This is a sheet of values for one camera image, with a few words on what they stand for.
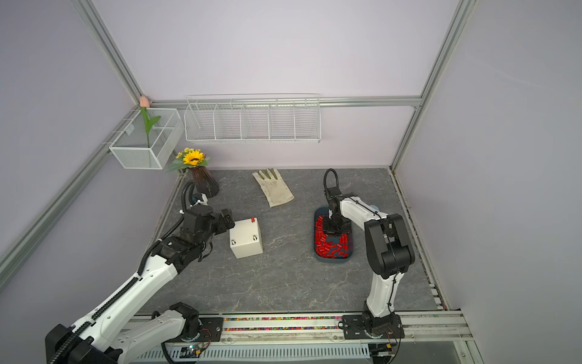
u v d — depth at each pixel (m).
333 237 0.90
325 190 0.82
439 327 0.75
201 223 0.59
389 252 0.50
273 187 1.13
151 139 0.89
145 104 0.89
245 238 0.83
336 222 0.80
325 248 0.91
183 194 1.09
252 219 0.88
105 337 0.40
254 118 0.99
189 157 0.91
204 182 1.13
